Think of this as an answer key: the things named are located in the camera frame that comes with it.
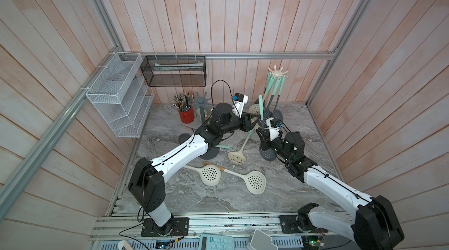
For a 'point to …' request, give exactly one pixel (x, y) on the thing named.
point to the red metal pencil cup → (187, 117)
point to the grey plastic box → (262, 241)
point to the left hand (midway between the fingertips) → (257, 119)
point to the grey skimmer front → (277, 114)
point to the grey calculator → (216, 242)
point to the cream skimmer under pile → (238, 157)
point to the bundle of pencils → (183, 102)
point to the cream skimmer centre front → (255, 181)
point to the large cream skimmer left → (210, 174)
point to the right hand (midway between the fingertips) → (257, 128)
